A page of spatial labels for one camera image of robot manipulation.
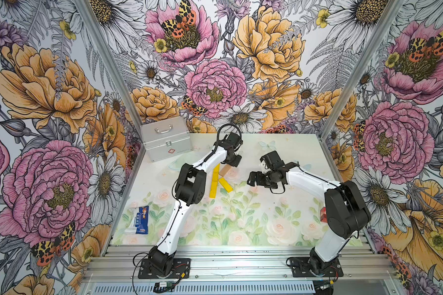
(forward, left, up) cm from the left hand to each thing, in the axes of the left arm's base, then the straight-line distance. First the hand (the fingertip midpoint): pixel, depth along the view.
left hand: (232, 164), depth 105 cm
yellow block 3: (-12, +4, -2) cm, 13 cm away
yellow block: (-2, +9, -1) cm, 9 cm away
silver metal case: (+10, +36, +11) cm, 39 cm away
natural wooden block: (-2, +4, -2) cm, 5 cm away
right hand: (-17, -11, +4) cm, 20 cm away
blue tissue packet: (-31, +42, 0) cm, 52 cm away
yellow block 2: (-14, +10, -2) cm, 18 cm away
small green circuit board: (-54, +28, -2) cm, 61 cm away
